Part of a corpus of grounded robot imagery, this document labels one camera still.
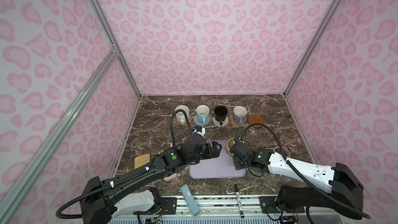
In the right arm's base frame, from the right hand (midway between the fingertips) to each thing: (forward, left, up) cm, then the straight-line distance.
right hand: (237, 160), depth 81 cm
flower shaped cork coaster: (+27, -3, -6) cm, 28 cm away
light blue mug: (+29, +19, +2) cm, 34 cm away
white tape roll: (+9, -30, -6) cm, 32 cm away
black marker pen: (-18, 0, -6) cm, 19 cm away
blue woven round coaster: (+28, +23, -6) cm, 37 cm away
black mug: (+29, +7, +2) cm, 30 cm away
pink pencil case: (-8, +34, -4) cm, 35 cm away
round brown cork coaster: (+31, -16, -6) cm, 35 cm away
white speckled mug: (+26, +32, +1) cm, 42 cm away
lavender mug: (+32, -5, -2) cm, 32 cm away
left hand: (+1, +11, +13) cm, 17 cm away
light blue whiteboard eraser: (-18, +23, -5) cm, 30 cm away
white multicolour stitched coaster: (+25, +9, -3) cm, 27 cm away
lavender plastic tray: (-1, +7, -7) cm, 10 cm away
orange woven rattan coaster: (+15, +27, +10) cm, 33 cm away
